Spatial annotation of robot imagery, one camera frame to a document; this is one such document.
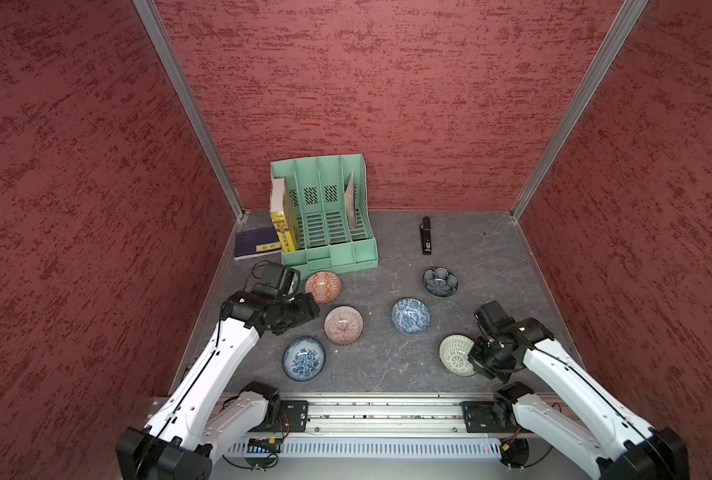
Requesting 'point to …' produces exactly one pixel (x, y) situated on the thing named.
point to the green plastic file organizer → (332, 213)
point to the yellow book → (282, 231)
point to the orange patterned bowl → (325, 286)
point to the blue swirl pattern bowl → (410, 316)
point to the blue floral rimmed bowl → (304, 358)
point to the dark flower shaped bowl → (440, 282)
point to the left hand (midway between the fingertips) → (307, 321)
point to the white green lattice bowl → (454, 354)
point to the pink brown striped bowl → (343, 325)
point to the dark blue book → (256, 243)
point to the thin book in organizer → (350, 201)
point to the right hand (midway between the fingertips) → (473, 372)
